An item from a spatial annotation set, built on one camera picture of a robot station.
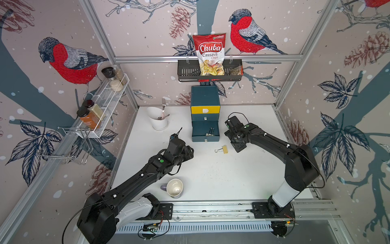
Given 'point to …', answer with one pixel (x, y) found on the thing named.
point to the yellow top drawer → (205, 110)
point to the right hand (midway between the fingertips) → (227, 138)
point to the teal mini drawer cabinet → (203, 95)
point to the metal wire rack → (69, 142)
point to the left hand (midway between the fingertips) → (194, 148)
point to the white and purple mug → (174, 187)
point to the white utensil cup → (157, 117)
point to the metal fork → (163, 101)
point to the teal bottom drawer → (200, 128)
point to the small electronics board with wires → (153, 230)
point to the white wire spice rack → (108, 98)
